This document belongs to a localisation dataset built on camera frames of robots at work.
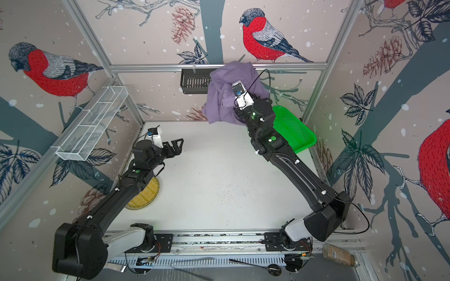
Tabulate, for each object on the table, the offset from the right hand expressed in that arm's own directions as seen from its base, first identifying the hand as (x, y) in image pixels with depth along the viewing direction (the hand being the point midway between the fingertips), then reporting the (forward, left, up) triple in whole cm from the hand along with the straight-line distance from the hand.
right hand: (246, 89), depth 66 cm
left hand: (-6, +31, -23) cm, 39 cm away
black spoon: (-53, -12, -47) cm, 71 cm away
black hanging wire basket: (+27, +27, -13) cm, 41 cm away
